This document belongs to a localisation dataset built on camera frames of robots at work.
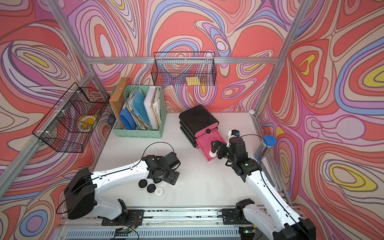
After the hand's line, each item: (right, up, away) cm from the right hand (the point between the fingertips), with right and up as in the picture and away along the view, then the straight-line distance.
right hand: (219, 148), depth 80 cm
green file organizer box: (-50, +9, +25) cm, 56 cm away
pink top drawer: (-5, +9, +10) cm, 15 cm away
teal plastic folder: (-48, +26, +12) cm, 56 cm away
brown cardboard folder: (-57, +26, +2) cm, 62 cm away
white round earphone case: (-33, -24, 0) cm, 41 cm away
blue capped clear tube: (+29, +3, +4) cm, 30 cm away
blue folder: (-56, +16, +13) cm, 59 cm away
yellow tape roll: (-66, +14, -10) cm, 68 cm away
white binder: (-39, +26, +11) cm, 49 cm away
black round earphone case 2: (-38, -22, +2) cm, 44 cm away
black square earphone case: (-35, -19, +4) cm, 40 cm away
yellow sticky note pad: (-14, +40, +11) cm, 44 cm away
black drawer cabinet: (-12, +17, +24) cm, 32 cm away
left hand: (-26, -16, +1) cm, 30 cm away
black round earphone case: (-42, -19, +1) cm, 46 cm away
